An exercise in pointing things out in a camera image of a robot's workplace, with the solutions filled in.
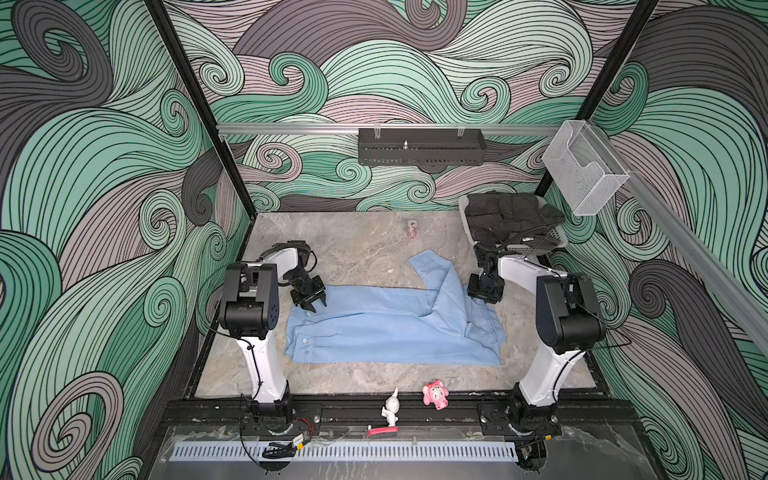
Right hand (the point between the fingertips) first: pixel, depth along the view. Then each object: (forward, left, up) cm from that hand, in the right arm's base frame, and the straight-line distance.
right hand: (478, 295), depth 97 cm
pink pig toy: (-30, +18, +3) cm, 35 cm away
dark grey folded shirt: (+29, -17, +6) cm, 34 cm away
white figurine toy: (-34, +29, +4) cm, 45 cm away
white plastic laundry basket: (+19, -31, +8) cm, 37 cm away
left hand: (-4, +52, +1) cm, 52 cm away
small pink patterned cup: (+25, +21, +4) cm, 33 cm away
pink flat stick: (-39, +32, +6) cm, 50 cm away
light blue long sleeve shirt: (-12, +27, +2) cm, 30 cm away
